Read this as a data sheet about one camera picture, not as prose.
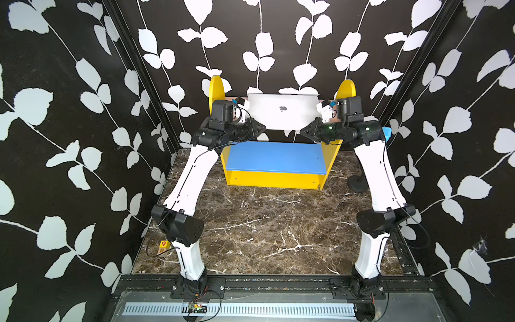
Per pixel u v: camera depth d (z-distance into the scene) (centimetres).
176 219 44
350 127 55
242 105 66
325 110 67
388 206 48
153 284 75
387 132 78
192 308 71
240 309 70
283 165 95
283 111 78
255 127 67
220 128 56
